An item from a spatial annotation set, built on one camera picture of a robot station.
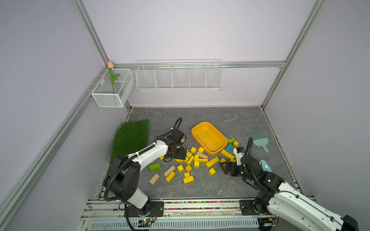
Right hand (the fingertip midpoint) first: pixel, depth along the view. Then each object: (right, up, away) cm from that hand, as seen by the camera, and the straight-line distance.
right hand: (225, 163), depth 79 cm
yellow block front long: (-31, -8, +5) cm, 33 cm away
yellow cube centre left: (-25, -5, +6) cm, 27 cm away
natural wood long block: (-31, -6, +7) cm, 33 cm away
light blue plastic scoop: (+26, -4, +6) cm, 27 cm away
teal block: (+6, +6, +15) cm, 17 cm away
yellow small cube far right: (+11, +8, +16) cm, 22 cm away
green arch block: (+9, +10, +20) cm, 24 cm away
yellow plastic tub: (-6, +12, +21) cm, 25 cm away
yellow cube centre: (-20, -5, +6) cm, 22 cm away
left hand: (-26, +2, +8) cm, 27 cm away
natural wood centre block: (-12, +1, +12) cm, 17 cm away
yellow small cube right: (-6, -7, +5) cm, 11 cm away
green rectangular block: (-40, -5, +8) cm, 41 cm away
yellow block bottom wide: (-20, -10, +3) cm, 23 cm away
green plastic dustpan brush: (+29, +11, +20) cm, 37 cm away
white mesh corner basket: (-67, +41, +8) cm, 79 cm away
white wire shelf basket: (-27, +55, +19) cm, 64 cm away
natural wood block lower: (-40, -11, +4) cm, 42 cm away
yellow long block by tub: (+5, +2, +13) cm, 14 cm away
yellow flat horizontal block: (-12, -1, +10) cm, 16 cm away
